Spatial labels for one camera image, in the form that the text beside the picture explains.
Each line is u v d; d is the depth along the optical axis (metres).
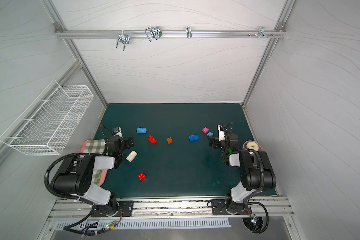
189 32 0.78
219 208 0.73
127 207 0.74
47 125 0.69
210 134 1.01
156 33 0.76
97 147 0.96
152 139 0.98
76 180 0.45
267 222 0.69
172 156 0.97
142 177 0.81
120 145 0.77
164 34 0.80
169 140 0.98
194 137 0.98
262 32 0.76
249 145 0.90
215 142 0.85
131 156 0.91
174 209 0.75
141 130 1.04
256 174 0.44
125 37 0.78
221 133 0.84
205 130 1.04
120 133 0.84
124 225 0.70
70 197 0.48
